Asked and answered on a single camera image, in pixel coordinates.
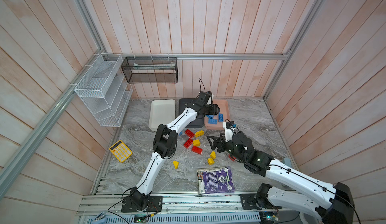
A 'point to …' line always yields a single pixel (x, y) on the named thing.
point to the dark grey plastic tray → (199, 121)
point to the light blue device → (287, 161)
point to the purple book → (215, 180)
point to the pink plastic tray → (224, 109)
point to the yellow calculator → (121, 150)
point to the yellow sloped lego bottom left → (176, 163)
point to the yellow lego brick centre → (196, 142)
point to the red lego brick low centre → (197, 149)
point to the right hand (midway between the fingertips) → (213, 136)
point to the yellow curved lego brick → (199, 133)
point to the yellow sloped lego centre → (212, 154)
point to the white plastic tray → (162, 112)
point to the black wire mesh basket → (150, 70)
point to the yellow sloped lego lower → (210, 161)
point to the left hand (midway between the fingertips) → (217, 111)
